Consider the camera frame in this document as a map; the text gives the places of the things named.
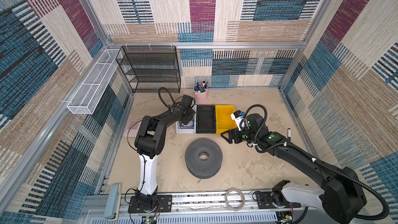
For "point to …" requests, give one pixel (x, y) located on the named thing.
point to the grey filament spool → (203, 169)
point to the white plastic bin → (179, 130)
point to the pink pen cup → (200, 98)
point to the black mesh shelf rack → (151, 69)
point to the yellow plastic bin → (224, 121)
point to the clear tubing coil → (237, 208)
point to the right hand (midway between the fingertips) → (227, 135)
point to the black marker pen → (289, 134)
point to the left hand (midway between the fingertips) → (193, 112)
